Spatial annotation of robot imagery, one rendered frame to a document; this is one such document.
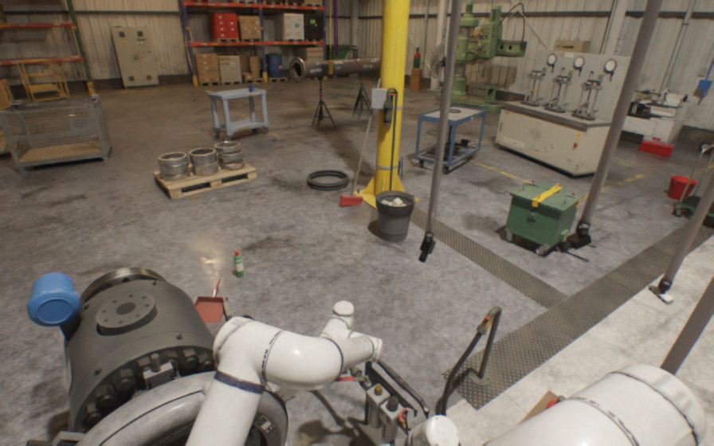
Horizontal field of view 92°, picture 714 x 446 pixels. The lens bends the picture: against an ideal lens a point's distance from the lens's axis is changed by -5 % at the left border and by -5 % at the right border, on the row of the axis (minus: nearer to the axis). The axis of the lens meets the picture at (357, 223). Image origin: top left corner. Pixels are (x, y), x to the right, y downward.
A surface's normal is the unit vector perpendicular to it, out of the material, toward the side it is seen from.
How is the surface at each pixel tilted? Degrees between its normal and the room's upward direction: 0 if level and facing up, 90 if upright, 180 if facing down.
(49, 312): 90
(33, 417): 0
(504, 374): 0
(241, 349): 37
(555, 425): 32
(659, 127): 90
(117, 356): 14
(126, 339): 6
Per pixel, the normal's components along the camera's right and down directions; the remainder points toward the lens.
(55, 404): 0.02, -0.88
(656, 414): 0.11, -0.75
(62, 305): 0.62, 0.38
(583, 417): -0.13, -0.95
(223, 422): 0.25, -0.33
